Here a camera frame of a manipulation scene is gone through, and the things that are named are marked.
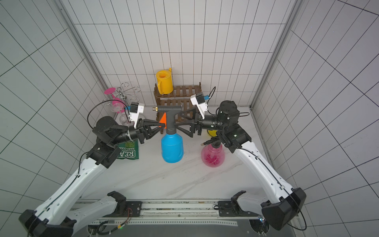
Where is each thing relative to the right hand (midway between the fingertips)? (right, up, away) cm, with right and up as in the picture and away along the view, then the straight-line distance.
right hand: (172, 123), depth 55 cm
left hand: (-4, -2, +3) cm, 5 cm away
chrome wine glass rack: (-34, +17, +34) cm, 51 cm away
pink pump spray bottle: (+21, -20, +30) cm, 41 cm away
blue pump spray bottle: (0, -10, +2) cm, 10 cm away
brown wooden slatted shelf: (+1, +16, +37) cm, 40 cm away
